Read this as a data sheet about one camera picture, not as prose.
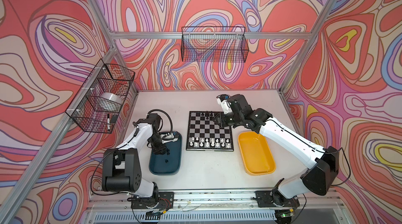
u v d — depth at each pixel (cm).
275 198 65
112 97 74
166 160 85
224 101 68
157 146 75
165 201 73
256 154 88
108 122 72
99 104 71
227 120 66
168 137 77
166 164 84
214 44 96
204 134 95
